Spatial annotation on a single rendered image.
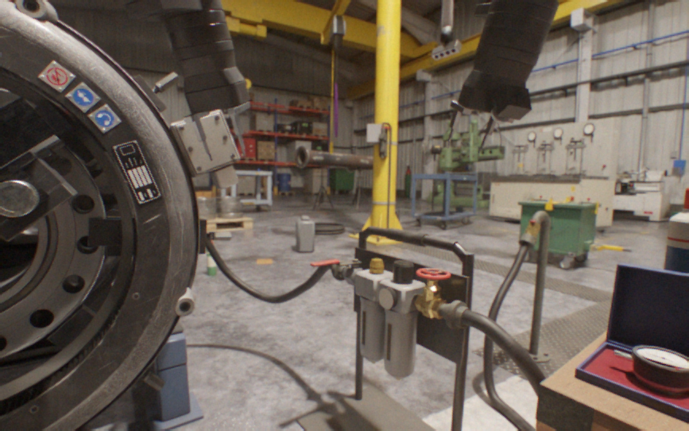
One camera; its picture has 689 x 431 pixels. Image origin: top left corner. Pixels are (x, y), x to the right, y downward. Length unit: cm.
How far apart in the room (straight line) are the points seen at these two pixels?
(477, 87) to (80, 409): 77
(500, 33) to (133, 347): 72
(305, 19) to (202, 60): 1284
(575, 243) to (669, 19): 879
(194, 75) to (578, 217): 303
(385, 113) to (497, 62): 359
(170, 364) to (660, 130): 1070
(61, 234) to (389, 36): 390
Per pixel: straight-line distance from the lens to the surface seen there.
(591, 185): 607
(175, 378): 114
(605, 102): 1141
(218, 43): 47
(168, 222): 65
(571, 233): 325
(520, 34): 47
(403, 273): 79
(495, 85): 48
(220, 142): 71
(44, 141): 63
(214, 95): 48
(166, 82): 80
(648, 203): 936
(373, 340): 91
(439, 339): 84
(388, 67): 417
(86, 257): 79
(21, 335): 83
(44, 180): 58
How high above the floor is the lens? 70
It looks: 6 degrees down
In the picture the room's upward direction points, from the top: 1 degrees clockwise
